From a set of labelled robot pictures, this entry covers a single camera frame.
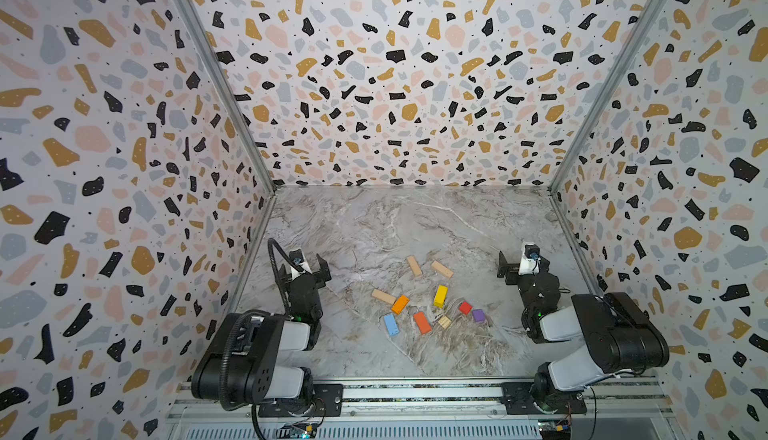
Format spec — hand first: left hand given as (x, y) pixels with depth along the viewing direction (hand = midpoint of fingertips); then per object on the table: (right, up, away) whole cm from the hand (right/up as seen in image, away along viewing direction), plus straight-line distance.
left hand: (300, 257), depth 86 cm
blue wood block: (+27, -20, -1) cm, 33 cm away
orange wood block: (+29, -15, +4) cm, 33 cm away
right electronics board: (+66, -39, -15) cm, 78 cm away
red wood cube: (+49, -16, +3) cm, 51 cm away
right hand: (+64, +3, +3) cm, 64 cm away
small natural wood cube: (+42, -19, 0) cm, 46 cm away
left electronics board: (+5, -39, -16) cm, 42 cm away
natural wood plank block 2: (+43, -5, +11) cm, 44 cm away
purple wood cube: (+52, -18, +2) cm, 55 cm away
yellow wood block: (+41, -12, +3) cm, 43 cm away
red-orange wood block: (+35, -20, +2) cm, 40 cm away
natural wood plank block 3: (+24, -13, +6) cm, 28 cm away
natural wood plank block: (+33, -5, +13) cm, 36 cm away
